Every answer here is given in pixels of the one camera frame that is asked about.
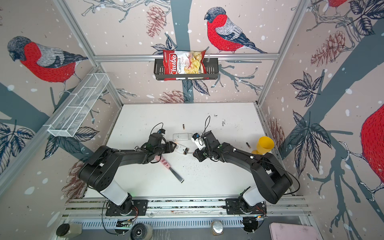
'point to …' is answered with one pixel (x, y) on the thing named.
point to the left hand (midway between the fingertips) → (173, 145)
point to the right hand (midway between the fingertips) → (193, 156)
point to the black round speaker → (141, 231)
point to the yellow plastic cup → (265, 145)
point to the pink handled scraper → (160, 158)
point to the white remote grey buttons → (182, 136)
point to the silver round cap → (217, 227)
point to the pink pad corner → (283, 231)
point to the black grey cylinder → (66, 230)
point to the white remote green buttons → (181, 149)
